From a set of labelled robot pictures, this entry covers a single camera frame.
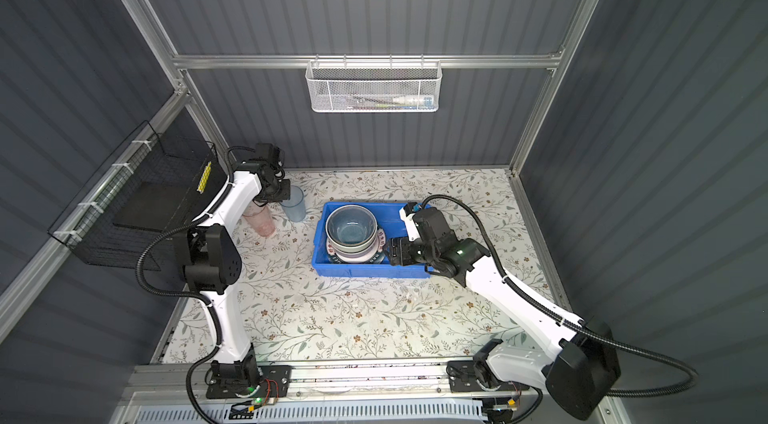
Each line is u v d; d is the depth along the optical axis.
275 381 0.73
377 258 0.91
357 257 0.89
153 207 0.74
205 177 0.83
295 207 0.94
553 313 0.43
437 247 0.58
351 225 0.93
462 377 0.74
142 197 0.75
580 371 0.39
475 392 0.74
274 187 0.81
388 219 1.06
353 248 0.84
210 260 0.55
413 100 0.89
